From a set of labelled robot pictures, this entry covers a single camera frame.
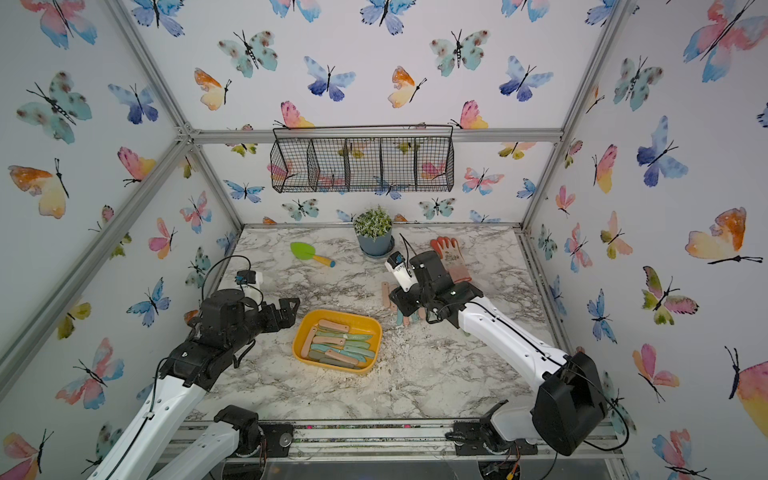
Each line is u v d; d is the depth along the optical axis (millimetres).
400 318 959
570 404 400
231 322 552
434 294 598
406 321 945
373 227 1003
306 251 1147
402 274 708
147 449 421
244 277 640
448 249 1113
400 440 754
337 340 887
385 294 1014
